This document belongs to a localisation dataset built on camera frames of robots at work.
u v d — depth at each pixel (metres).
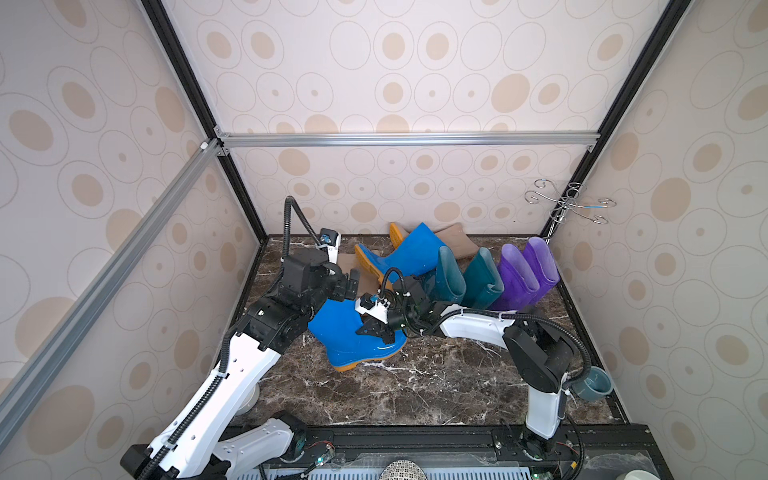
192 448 0.37
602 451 0.74
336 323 0.79
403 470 0.69
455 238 1.15
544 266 0.78
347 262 1.09
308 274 0.47
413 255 1.05
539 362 0.48
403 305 0.69
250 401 0.76
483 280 0.78
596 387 0.81
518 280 0.76
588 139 0.93
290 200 0.50
